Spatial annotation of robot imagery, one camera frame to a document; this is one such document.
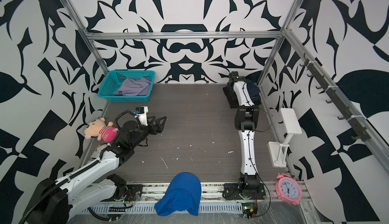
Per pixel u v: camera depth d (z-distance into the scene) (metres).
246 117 0.70
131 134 0.60
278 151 0.79
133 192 0.74
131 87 1.06
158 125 0.71
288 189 0.73
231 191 0.74
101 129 0.89
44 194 0.39
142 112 0.69
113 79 1.15
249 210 0.71
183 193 0.70
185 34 0.92
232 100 0.98
